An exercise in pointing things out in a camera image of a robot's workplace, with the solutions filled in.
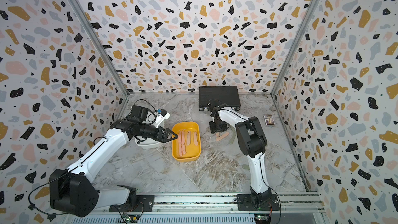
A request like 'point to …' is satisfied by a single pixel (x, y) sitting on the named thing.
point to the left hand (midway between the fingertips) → (173, 135)
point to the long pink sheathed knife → (180, 143)
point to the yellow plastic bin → (187, 146)
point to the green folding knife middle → (233, 134)
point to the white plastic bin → (150, 143)
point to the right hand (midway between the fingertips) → (216, 131)
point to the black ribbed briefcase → (218, 95)
